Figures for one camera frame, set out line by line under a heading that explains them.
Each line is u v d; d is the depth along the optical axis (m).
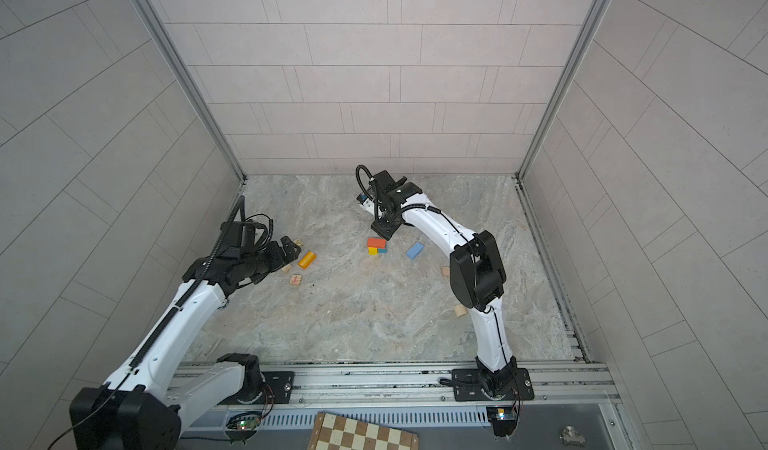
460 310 0.83
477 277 0.51
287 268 0.69
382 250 0.95
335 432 0.63
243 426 0.64
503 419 0.68
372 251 0.96
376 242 0.98
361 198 0.81
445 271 0.91
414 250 0.96
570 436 0.64
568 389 0.73
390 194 0.66
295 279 0.89
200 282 0.50
